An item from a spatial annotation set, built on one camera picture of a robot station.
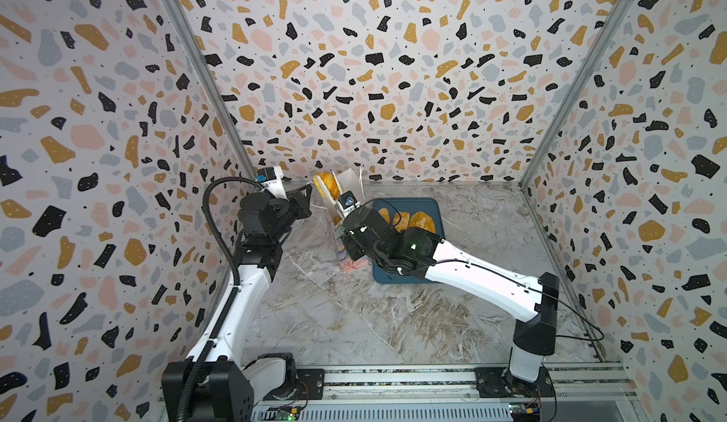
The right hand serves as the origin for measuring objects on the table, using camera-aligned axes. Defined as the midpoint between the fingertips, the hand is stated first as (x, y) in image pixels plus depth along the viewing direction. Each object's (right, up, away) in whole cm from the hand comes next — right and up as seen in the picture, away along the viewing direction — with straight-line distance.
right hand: (345, 223), depth 69 cm
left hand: (-9, +10, +3) cm, 14 cm away
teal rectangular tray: (+30, +4, +45) cm, 54 cm away
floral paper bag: (-1, +13, +23) cm, 26 cm away
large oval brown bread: (+23, 0, +34) cm, 41 cm away
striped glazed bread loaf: (+16, -1, +35) cm, 38 cm away
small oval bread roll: (+10, +1, +39) cm, 41 cm away
